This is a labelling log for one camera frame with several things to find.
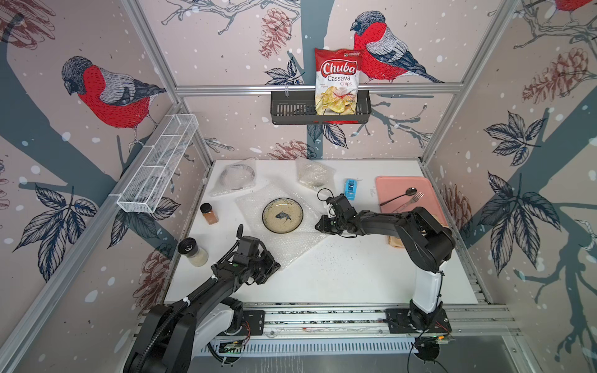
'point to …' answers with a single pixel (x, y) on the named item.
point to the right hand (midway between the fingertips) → (315, 227)
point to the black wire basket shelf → (298, 107)
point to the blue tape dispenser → (350, 188)
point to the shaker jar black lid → (197, 256)
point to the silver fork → (416, 198)
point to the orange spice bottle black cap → (207, 210)
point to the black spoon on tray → (410, 191)
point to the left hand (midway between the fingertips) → (285, 259)
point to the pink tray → (402, 194)
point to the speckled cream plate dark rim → (282, 215)
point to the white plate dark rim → (237, 176)
